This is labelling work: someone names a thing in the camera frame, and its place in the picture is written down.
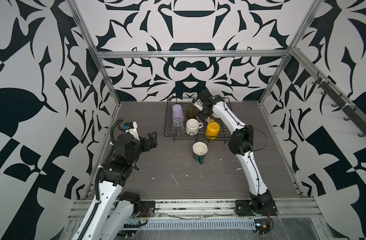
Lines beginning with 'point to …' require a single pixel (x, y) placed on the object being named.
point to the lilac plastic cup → (177, 111)
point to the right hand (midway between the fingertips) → (204, 111)
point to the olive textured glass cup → (191, 112)
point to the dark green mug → (199, 150)
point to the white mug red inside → (193, 125)
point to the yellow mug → (212, 129)
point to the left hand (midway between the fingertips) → (148, 132)
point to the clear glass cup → (178, 126)
